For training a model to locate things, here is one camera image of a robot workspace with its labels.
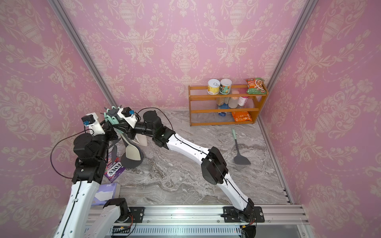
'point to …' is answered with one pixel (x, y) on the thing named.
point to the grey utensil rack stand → (127, 162)
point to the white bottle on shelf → (233, 102)
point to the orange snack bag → (241, 116)
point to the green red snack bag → (255, 86)
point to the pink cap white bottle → (242, 100)
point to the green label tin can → (225, 86)
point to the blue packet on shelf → (223, 114)
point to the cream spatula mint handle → (132, 151)
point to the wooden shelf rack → (214, 97)
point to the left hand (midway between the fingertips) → (110, 120)
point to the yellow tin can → (213, 86)
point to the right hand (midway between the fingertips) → (116, 124)
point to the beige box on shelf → (220, 100)
